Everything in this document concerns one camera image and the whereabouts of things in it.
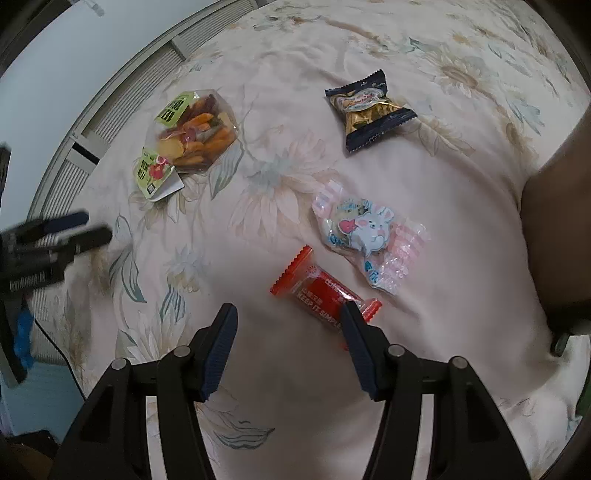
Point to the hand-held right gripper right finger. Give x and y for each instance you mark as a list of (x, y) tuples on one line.
[(364, 357)]

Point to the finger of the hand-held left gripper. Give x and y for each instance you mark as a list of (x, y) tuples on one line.
[(67, 221), (90, 237)]

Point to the clear bunny snack packet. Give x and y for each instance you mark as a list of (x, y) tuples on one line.
[(364, 230)]

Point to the red snack packet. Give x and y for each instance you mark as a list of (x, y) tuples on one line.
[(318, 288)]

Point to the white slatted radiator cover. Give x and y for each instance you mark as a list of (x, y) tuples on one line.
[(115, 106)]

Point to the dried fruit snack bag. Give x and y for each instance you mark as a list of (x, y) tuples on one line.
[(198, 134)]

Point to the black and gold snack packet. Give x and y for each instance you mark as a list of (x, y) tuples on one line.
[(369, 110)]

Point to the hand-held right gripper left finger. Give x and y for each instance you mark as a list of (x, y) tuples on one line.
[(219, 355)]

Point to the floral pink blanket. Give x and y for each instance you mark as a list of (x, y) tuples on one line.
[(286, 184)]

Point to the brown and black kettle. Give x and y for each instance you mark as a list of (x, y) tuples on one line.
[(558, 230)]

